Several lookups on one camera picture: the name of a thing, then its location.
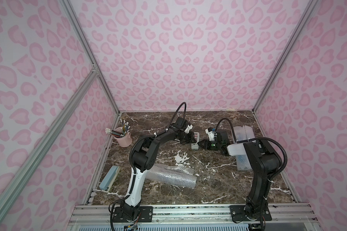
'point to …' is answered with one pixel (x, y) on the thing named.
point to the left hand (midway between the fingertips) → (198, 141)
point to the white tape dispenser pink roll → (195, 146)
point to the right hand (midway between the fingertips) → (200, 143)
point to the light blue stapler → (109, 178)
